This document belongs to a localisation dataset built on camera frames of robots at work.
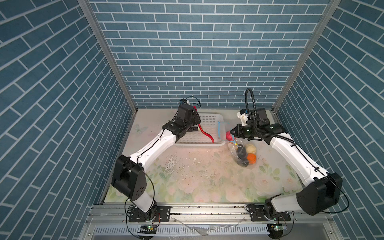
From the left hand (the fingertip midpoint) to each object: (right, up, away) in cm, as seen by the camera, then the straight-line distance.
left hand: (199, 114), depth 83 cm
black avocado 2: (+24, -27, +2) cm, 36 cm away
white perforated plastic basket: (+9, -5, +25) cm, 27 cm away
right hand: (+16, -8, -4) cm, 18 cm away
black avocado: (+24, -22, +2) cm, 33 cm away
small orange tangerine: (+31, -26, +6) cm, 41 cm away
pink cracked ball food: (+18, -13, +7) cm, 23 cm away
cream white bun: (+32, -21, +9) cm, 39 cm away
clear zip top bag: (+19, -18, +3) cm, 27 cm away
